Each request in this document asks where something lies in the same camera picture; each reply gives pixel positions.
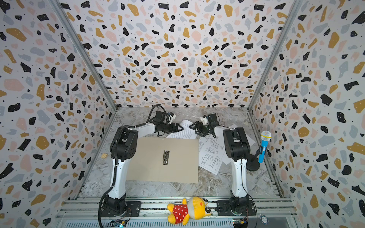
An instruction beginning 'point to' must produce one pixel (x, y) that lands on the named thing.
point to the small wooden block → (104, 156)
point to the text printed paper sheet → (187, 133)
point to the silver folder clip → (166, 156)
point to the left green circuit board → (117, 223)
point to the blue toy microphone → (265, 136)
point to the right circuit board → (238, 223)
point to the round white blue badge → (264, 219)
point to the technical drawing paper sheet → (211, 153)
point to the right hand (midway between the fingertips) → (190, 126)
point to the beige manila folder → (183, 165)
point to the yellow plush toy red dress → (196, 209)
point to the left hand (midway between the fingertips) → (180, 127)
